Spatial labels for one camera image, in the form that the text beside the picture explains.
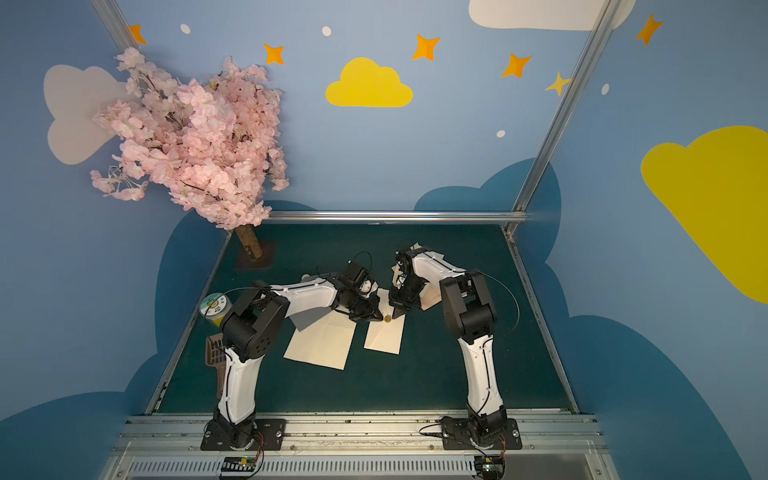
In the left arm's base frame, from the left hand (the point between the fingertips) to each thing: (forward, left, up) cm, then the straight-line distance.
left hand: (385, 314), depth 95 cm
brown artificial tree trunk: (+23, +48, +8) cm, 54 cm away
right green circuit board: (-40, -27, -4) cm, 48 cm away
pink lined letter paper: (+7, -15, -1) cm, 17 cm away
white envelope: (-6, 0, -3) cm, 6 cm away
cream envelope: (+18, -4, +1) cm, 18 cm away
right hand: (+1, -4, -1) cm, 4 cm away
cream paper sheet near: (-9, +18, -1) cm, 21 cm away
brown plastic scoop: (-14, +51, -2) cm, 53 cm away
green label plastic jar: (-3, +51, +7) cm, 52 cm away
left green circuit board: (-40, +37, -4) cm, 55 cm away
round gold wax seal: (-1, -1, -1) cm, 2 cm away
